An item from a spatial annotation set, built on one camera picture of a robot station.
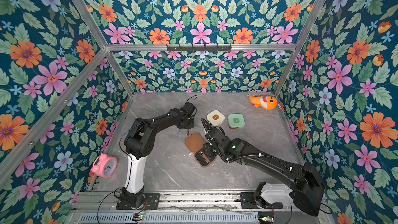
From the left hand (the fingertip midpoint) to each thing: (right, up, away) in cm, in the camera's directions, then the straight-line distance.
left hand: (192, 125), depth 101 cm
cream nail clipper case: (+15, +5, 0) cm, 16 cm away
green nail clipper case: (+29, +3, 0) cm, 29 cm away
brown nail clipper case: (+9, -16, -14) cm, 22 cm away
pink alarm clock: (-41, -18, -25) cm, 51 cm away
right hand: (+11, -7, -23) cm, 27 cm away
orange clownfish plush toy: (+51, +16, +3) cm, 53 cm away
